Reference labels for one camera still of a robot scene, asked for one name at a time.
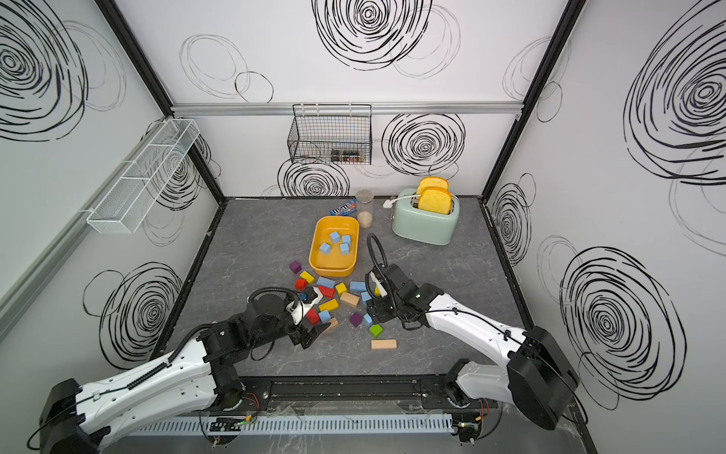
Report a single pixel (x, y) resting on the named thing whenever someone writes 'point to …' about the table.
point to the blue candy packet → (345, 208)
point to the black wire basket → (336, 133)
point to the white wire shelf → (126, 203)
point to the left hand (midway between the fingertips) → (319, 310)
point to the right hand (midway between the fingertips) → (379, 307)
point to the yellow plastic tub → (334, 245)
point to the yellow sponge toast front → (435, 200)
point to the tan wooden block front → (384, 343)
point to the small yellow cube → (341, 288)
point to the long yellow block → (329, 305)
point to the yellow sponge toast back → (431, 182)
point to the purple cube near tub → (295, 267)
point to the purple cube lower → (355, 319)
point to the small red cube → (300, 284)
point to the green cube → (375, 329)
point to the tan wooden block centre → (349, 300)
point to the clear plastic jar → (365, 201)
